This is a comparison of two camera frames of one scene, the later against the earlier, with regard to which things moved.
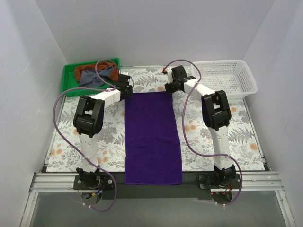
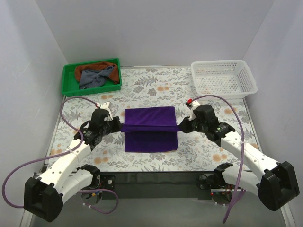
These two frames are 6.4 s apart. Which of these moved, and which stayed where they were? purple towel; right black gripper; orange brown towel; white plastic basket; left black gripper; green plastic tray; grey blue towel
Moved: right black gripper; purple towel; left black gripper
Stayed: grey blue towel; green plastic tray; orange brown towel; white plastic basket
